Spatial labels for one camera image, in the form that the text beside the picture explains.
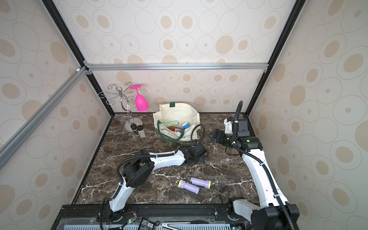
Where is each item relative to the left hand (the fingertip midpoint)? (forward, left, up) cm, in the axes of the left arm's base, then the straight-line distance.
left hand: (206, 160), depth 90 cm
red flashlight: (+18, +20, +7) cm, 28 cm away
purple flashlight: (-15, +1, +1) cm, 15 cm away
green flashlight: (+26, +24, +4) cm, 36 cm away
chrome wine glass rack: (+33, +53, +22) cm, 66 cm away
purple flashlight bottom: (-16, +14, +1) cm, 21 cm away
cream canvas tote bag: (+30, +14, +11) cm, 35 cm away
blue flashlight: (+23, +13, +6) cm, 27 cm away
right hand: (+4, -6, +21) cm, 22 cm away
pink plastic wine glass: (+30, +43, +19) cm, 56 cm away
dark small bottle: (+21, +49, +6) cm, 54 cm away
